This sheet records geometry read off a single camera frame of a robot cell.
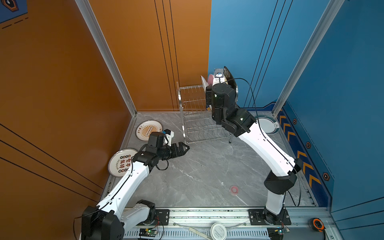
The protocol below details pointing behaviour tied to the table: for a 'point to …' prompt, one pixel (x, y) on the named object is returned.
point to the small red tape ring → (237, 189)
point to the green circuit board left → (147, 232)
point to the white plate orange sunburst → (144, 128)
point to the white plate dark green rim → (269, 124)
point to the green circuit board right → (277, 233)
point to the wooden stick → (200, 233)
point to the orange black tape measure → (316, 224)
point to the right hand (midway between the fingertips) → (215, 84)
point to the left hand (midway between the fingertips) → (184, 148)
